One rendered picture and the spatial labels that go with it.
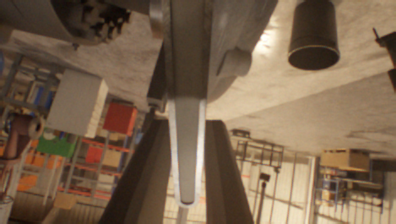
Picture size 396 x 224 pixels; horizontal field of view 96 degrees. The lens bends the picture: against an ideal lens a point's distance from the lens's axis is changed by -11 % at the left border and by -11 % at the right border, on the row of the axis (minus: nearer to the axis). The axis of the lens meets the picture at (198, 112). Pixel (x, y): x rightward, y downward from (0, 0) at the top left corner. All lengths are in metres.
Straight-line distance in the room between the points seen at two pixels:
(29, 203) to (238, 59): 15.44
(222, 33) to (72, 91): 4.13
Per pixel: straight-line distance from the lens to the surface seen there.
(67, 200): 12.53
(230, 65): 0.29
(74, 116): 4.22
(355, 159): 7.33
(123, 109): 5.76
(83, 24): 0.51
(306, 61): 1.60
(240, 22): 0.27
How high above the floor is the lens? 1.09
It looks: 13 degrees down
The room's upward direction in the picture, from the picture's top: 168 degrees counter-clockwise
